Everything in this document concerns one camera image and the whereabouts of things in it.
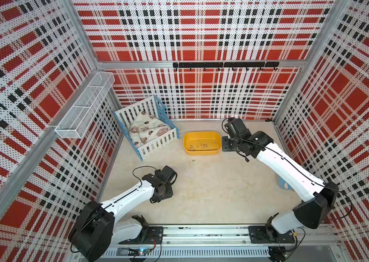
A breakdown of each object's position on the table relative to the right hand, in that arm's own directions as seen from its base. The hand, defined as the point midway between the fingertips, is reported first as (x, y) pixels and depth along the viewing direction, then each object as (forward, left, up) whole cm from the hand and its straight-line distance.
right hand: (228, 142), depth 77 cm
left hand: (-17, +31, -23) cm, 42 cm away
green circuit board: (-42, +40, -22) cm, 62 cm away
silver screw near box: (+5, +18, -26) cm, 32 cm away
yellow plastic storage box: (+18, +12, -25) cm, 33 cm away
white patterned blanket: (+30, +51, -23) cm, 63 cm away
